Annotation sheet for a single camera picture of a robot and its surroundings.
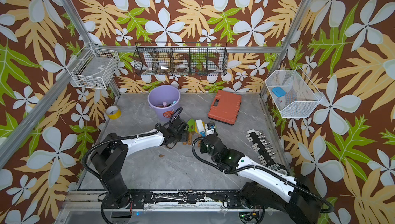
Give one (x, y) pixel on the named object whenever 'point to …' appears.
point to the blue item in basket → (279, 92)
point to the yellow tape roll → (113, 112)
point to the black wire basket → (180, 58)
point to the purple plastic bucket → (164, 99)
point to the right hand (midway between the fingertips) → (200, 137)
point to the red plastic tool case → (225, 107)
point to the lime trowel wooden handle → (160, 106)
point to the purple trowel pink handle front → (164, 103)
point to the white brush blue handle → (201, 128)
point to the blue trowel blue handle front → (174, 101)
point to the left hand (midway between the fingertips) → (185, 134)
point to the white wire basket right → (293, 93)
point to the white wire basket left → (96, 68)
